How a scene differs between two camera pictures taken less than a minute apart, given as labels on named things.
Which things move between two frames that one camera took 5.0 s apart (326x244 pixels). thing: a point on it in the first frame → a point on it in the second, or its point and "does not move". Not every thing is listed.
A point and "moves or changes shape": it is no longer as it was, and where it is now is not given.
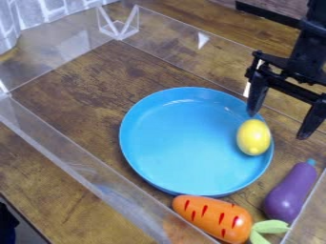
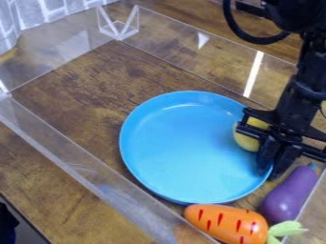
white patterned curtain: (22, 14) does not move
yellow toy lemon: (253, 137) does not move
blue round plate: (177, 139) moves or changes shape
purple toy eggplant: (284, 198) does not move
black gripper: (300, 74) → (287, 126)
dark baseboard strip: (268, 14) does not move
